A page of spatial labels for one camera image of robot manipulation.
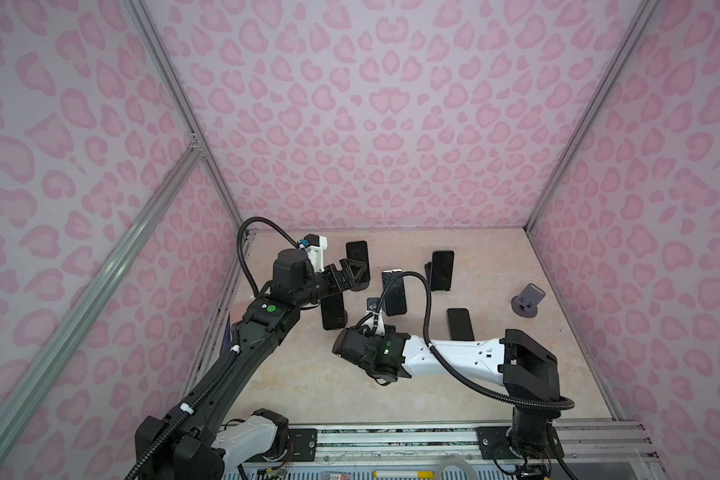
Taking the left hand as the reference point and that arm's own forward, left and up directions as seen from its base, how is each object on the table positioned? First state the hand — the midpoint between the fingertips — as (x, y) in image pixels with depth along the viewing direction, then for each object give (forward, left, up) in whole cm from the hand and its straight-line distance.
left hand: (357, 265), depth 72 cm
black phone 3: (-1, -31, -30) cm, 43 cm away
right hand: (-7, -2, -19) cm, 21 cm away
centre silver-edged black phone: (+5, -11, -23) cm, 26 cm away
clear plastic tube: (-37, -22, -29) cm, 52 cm away
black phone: (+18, +1, -15) cm, 23 cm away
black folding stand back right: (+19, -24, -30) cm, 42 cm away
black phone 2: (0, +9, -23) cm, 25 cm away
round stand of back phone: (+14, +1, -31) cm, 34 cm away
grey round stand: (+3, -51, -25) cm, 57 cm away
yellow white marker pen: (-39, -10, -29) cm, 49 cm away
